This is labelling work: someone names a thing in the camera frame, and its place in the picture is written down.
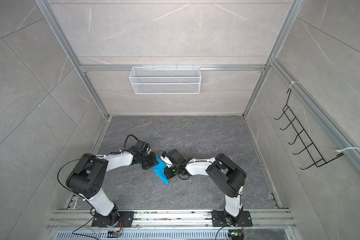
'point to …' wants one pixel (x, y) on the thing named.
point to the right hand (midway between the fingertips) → (165, 171)
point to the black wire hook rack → (319, 161)
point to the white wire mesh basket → (165, 80)
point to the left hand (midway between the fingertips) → (160, 159)
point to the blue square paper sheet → (159, 169)
